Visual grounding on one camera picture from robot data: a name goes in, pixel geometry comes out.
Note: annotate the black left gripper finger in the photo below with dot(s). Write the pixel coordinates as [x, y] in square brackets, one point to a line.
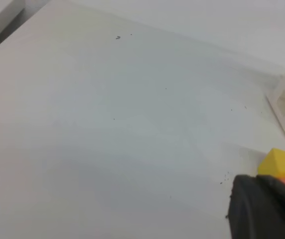
[257, 208]

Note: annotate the yellow block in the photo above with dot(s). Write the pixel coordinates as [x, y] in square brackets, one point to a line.
[273, 164]

